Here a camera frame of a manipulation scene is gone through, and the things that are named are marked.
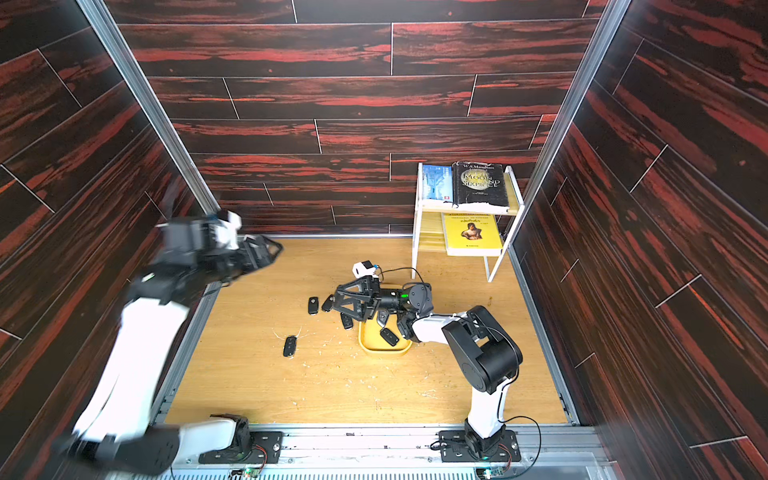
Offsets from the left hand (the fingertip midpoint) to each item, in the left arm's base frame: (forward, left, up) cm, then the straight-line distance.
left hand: (274, 251), depth 70 cm
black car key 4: (-8, +3, -34) cm, 35 cm away
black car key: (+7, -1, -35) cm, 35 cm away
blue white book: (+30, -41, -1) cm, 51 cm away
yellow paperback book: (+23, -54, -16) cm, 61 cm away
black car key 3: (+1, -14, -34) cm, 37 cm away
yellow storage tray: (-6, -22, -33) cm, 41 cm away
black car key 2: (+8, -6, -35) cm, 37 cm away
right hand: (-8, -16, -6) cm, 19 cm away
